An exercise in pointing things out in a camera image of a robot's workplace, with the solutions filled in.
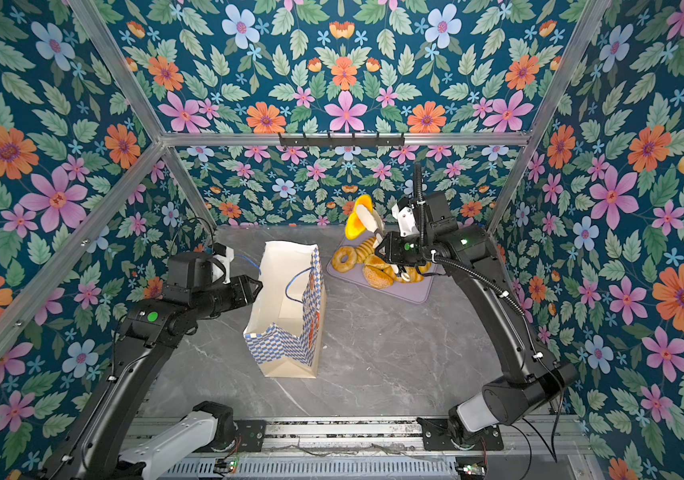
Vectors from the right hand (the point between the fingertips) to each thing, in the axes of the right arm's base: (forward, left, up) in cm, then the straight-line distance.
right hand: (381, 248), depth 68 cm
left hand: (-6, +28, -4) cm, 29 cm away
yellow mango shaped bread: (+7, +6, 0) cm, 9 cm away
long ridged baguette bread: (+25, +4, -30) cm, 39 cm away
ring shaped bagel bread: (+20, +14, -30) cm, 39 cm away
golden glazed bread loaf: (+19, 0, -29) cm, 35 cm away
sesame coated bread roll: (+12, 0, -29) cm, 32 cm away
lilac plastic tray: (+10, -13, -34) cm, 38 cm away
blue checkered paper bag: (-15, +22, -10) cm, 28 cm away
